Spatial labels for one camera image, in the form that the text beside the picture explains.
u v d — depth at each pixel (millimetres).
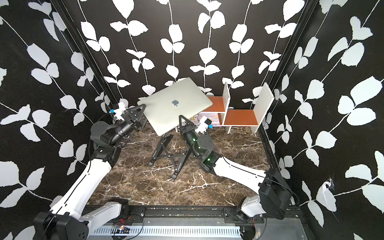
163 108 702
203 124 638
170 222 724
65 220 381
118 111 622
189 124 626
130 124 589
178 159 932
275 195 428
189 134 613
